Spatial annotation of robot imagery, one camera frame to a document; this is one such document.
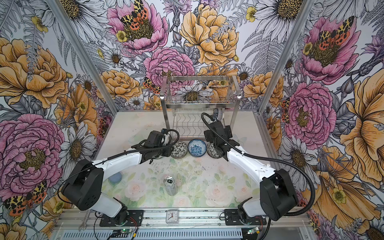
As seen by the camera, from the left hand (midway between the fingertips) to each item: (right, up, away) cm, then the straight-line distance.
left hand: (169, 151), depth 90 cm
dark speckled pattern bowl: (+25, -1, +6) cm, 26 cm away
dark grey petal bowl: (+31, +24, +14) cm, 42 cm away
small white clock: (+4, -28, -17) cm, 33 cm away
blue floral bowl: (+16, +1, +6) cm, 17 cm away
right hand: (+28, +12, -4) cm, 31 cm away
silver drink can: (+3, -11, -19) cm, 22 cm away
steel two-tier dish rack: (+9, +35, +29) cm, 46 cm away
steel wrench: (-38, -32, -18) cm, 53 cm away
